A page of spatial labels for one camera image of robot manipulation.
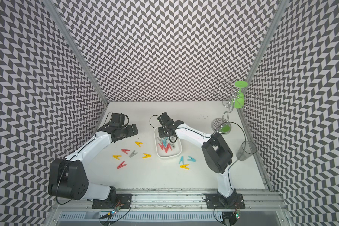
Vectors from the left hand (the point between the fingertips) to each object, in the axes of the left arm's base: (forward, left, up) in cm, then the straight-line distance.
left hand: (130, 132), depth 89 cm
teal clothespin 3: (-14, -39, -11) cm, 43 cm away
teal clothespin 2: (-14, -33, -10) cm, 37 cm away
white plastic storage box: (-9, -29, -11) cm, 32 cm away
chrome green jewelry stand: (+10, -62, +21) cm, 66 cm away
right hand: (+1, -21, -2) cm, 22 cm away
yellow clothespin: (-3, -4, -9) cm, 11 cm away
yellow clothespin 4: (-18, -34, -10) cm, 40 cm away
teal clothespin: (-1, -21, -10) cm, 24 cm away
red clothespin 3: (-18, +5, -9) cm, 21 cm away
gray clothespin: (+1, -18, -10) cm, 20 cm away
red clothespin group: (-4, -19, -10) cm, 22 cm away
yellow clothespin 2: (-12, -10, -10) cm, 18 cm away
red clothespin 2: (-8, +5, -10) cm, 13 cm away
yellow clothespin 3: (-12, +9, -10) cm, 18 cm away
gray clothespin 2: (-10, -1, -9) cm, 14 cm away
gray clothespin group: (-4, -27, -10) cm, 29 cm away
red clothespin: (-7, -23, -9) cm, 26 cm away
